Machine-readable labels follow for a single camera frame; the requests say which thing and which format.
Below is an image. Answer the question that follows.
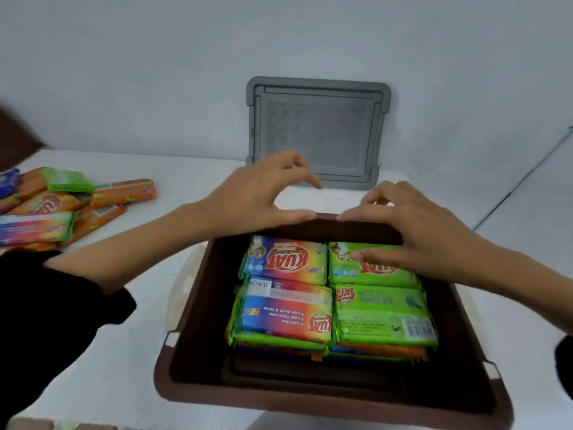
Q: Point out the person's right hand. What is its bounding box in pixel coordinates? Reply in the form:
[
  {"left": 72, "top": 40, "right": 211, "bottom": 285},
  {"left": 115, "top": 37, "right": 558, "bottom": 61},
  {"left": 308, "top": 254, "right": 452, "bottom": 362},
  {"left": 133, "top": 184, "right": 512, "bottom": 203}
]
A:
[{"left": 336, "top": 181, "right": 483, "bottom": 284}]

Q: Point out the person's left hand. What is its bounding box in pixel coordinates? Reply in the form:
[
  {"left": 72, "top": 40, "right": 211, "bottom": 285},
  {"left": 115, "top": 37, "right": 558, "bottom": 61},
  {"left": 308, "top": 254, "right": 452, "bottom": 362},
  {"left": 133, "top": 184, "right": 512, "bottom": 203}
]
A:
[{"left": 201, "top": 149, "right": 323, "bottom": 238}]

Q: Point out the grey plastic lid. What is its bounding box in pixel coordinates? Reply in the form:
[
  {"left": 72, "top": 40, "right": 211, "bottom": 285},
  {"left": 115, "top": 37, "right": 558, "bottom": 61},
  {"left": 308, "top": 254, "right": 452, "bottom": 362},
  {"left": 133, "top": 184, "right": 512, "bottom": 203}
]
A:
[{"left": 246, "top": 76, "right": 393, "bottom": 191}]

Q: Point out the neat stack of snack packets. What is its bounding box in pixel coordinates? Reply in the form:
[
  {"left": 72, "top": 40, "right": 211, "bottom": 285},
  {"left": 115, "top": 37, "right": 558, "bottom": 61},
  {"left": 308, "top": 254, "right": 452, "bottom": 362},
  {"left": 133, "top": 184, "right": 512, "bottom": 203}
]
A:
[{"left": 226, "top": 235, "right": 439, "bottom": 363}]

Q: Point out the brown plastic box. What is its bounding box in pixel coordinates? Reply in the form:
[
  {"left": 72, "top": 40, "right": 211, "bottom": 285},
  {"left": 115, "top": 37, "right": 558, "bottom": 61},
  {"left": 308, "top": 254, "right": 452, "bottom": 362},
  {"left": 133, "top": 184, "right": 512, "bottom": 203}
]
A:
[{"left": 153, "top": 212, "right": 515, "bottom": 430}]

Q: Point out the pile of colourful soap packets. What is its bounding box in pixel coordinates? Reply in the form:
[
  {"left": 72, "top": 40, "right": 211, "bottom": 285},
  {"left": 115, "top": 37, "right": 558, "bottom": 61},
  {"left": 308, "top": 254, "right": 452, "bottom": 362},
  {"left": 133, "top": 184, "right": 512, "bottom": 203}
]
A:
[{"left": 0, "top": 167, "right": 158, "bottom": 254}]

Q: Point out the brown storage box with sticker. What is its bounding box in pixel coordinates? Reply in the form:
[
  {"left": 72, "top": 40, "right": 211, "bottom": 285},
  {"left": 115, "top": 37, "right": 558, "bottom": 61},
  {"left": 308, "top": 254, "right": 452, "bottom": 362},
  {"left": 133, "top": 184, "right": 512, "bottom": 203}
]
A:
[{"left": 0, "top": 107, "right": 45, "bottom": 173}]

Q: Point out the person's left forearm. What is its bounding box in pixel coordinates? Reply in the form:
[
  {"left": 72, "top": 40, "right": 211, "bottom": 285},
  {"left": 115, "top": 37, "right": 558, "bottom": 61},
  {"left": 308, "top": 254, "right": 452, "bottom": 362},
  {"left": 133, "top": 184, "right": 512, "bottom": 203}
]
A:
[{"left": 0, "top": 201, "right": 220, "bottom": 422}]

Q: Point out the person's right forearm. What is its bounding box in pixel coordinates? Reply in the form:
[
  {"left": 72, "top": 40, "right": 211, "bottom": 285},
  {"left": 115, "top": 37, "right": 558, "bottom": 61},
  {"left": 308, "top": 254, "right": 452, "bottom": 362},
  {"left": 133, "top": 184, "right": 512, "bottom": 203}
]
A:
[{"left": 461, "top": 228, "right": 573, "bottom": 399}]

